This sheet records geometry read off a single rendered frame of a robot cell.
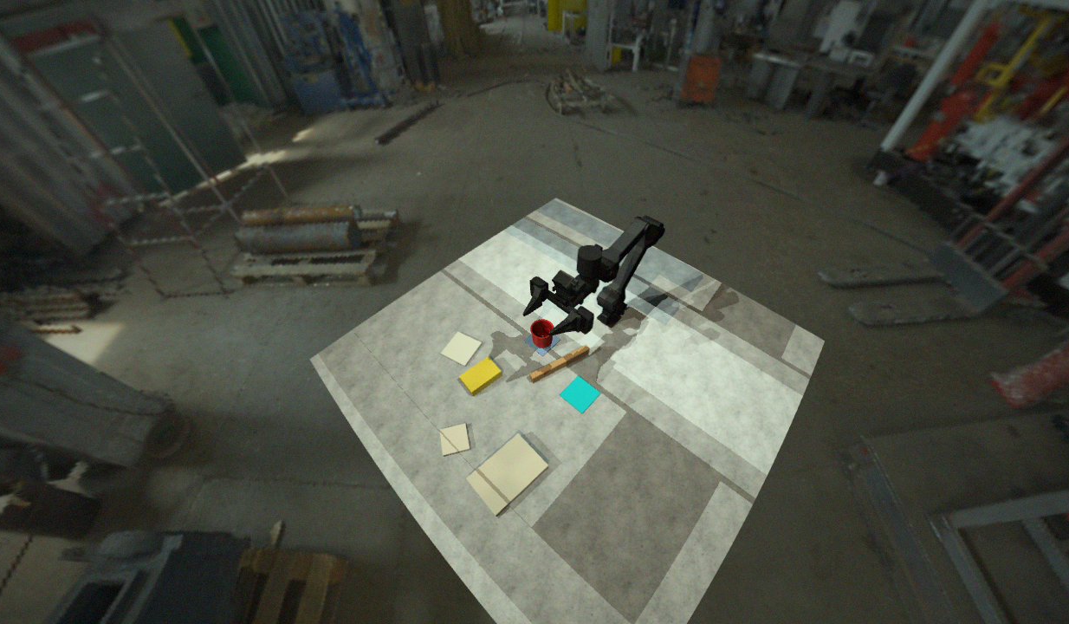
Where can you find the pale cream flat square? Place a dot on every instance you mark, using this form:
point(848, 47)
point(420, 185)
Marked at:
point(461, 348)

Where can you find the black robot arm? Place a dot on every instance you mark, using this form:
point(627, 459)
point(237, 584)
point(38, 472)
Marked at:
point(595, 264)

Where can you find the tan wooden beam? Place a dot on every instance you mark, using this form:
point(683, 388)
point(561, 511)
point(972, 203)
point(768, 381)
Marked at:
point(559, 364)

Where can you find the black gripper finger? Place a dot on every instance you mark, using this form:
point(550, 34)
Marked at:
point(535, 302)
point(570, 324)

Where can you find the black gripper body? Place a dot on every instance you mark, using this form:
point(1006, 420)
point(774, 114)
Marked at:
point(560, 299)

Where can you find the red translucent cup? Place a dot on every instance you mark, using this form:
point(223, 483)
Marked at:
point(539, 328)

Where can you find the yellow rectangular block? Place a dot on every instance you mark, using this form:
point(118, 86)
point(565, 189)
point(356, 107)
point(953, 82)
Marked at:
point(480, 376)

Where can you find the cream flat square block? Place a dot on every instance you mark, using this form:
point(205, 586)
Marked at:
point(454, 439)

